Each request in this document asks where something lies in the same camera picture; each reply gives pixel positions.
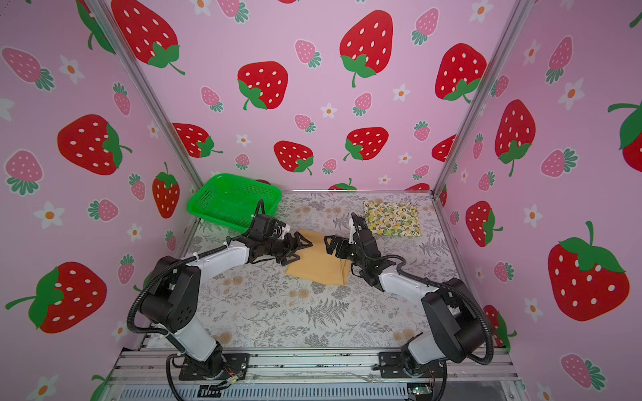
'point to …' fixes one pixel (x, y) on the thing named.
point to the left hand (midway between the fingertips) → (309, 250)
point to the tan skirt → (314, 262)
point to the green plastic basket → (231, 202)
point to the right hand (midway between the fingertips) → (329, 242)
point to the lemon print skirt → (392, 219)
